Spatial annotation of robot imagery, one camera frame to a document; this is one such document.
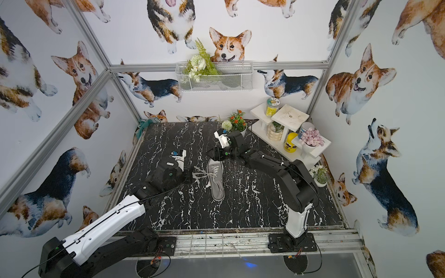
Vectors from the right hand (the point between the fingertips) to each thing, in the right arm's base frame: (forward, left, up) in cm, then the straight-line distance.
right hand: (214, 145), depth 87 cm
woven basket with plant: (+21, -35, -13) cm, 42 cm away
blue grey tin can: (+8, -46, +4) cm, 46 cm away
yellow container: (+7, -41, -11) cm, 43 cm away
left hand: (-10, +9, +1) cm, 14 cm away
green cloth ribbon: (+30, +54, -15) cm, 63 cm away
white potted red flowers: (+21, -11, -4) cm, 24 cm away
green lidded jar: (+24, -31, +5) cm, 40 cm away
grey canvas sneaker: (-7, +1, -13) cm, 15 cm away
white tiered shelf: (+15, -40, +3) cm, 43 cm away
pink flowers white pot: (-3, -45, +7) cm, 45 cm away
